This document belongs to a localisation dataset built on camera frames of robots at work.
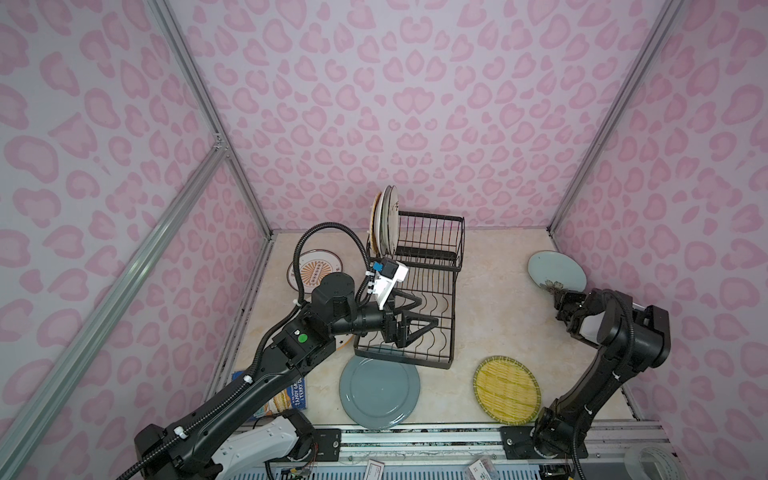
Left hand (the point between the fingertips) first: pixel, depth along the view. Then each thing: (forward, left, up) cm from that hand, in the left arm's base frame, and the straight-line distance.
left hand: (429, 310), depth 58 cm
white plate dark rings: (+26, +9, +1) cm, 28 cm away
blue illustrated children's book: (-7, +33, -32) cm, 47 cm away
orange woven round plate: (+27, +12, -3) cm, 29 cm away
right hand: (+26, -48, -31) cm, 63 cm away
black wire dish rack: (+31, -5, -17) cm, 35 cm away
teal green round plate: (-6, +12, -33) cm, 35 cm away
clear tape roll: (-23, -55, -32) cm, 68 cm away
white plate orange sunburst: (+39, +36, -36) cm, 64 cm away
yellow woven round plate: (-6, -23, -34) cm, 41 cm away
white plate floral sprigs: (+37, +6, -11) cm, 39 cm away
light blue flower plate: (+37, -51, -35) cm, 72 cm away
